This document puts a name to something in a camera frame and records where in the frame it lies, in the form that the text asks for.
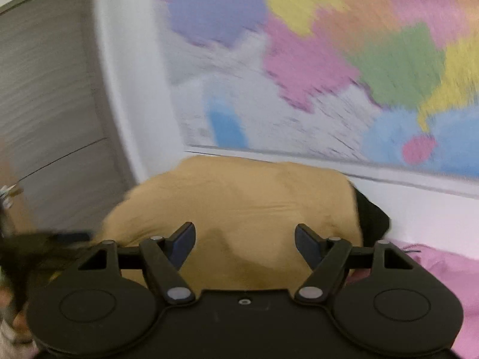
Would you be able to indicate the grey wardrobe door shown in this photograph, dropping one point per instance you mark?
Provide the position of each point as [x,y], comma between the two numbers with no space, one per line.
[61,158]

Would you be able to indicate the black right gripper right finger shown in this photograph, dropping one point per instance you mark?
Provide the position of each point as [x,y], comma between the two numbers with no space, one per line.
[331,260]

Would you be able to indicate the colourful wall map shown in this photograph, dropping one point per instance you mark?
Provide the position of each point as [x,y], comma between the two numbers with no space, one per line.
[369,82]

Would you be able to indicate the pink bed sheet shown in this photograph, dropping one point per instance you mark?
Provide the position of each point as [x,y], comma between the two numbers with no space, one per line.
[401,309]

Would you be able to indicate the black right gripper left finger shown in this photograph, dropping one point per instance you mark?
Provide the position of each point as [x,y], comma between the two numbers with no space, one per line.
[144,275]

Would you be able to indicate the person's left hand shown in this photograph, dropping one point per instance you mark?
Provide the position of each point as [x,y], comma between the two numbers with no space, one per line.
[16,339]

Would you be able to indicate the mustard yellow jacket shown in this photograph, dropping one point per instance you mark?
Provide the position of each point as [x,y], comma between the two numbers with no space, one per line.
[245,213]

